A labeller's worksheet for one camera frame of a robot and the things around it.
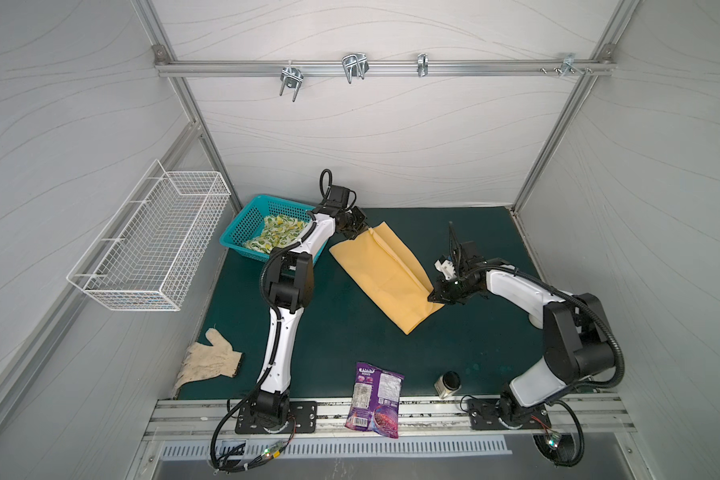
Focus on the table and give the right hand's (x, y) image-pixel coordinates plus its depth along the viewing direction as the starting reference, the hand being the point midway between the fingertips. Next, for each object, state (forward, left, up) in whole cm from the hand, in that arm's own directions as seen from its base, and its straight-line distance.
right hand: (435, 291), depth 90 cm
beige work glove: (-23, +64, -4) cm, 68 cm away
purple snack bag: (-30, +17, -3) cm, 35 cm away
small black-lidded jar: (-27, 0, +3) cm, 27 cm away
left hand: (+25, +19, +6) cm, 31 cm away
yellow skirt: (+6, +14, -1) cm, 15 cm away
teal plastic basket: (+26, +66, 0) cm, 71 cm away
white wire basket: (-8, +70, +26) cm, 75 cm away
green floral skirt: (+23, +56, -1) cm, 60 cm away
